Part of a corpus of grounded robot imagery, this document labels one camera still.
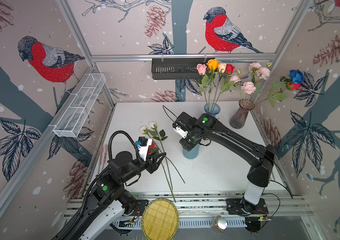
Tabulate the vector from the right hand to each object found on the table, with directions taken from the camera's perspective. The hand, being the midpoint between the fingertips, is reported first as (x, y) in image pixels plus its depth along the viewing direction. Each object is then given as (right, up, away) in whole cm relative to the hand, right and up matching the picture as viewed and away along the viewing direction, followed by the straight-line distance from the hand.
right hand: (183, 146), depth 76 cm
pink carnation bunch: (+37, +32, +8) cm, 50 cm away
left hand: (-10, 0, -12) cm, 16 cm away
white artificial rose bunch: (-14, +3, +26) cm, 30 cm away
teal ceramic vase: (+7, -8, +17) cm, 20 cm away
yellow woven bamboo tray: (-12, -35, -6) cm, 37 cm away
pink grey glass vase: (+40, +12, +27) cm, 50 cm away
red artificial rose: (+51, +29, +4) cm, 58 cm away
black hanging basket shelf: (-4, +49, +31) cm, 58 cm away
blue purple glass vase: (+19, +20, +17) cm, 33 cm away
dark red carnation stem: (-8, -22, +6) cm, 24 cm away
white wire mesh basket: (-56, +13, -4) cm, 57 cm away
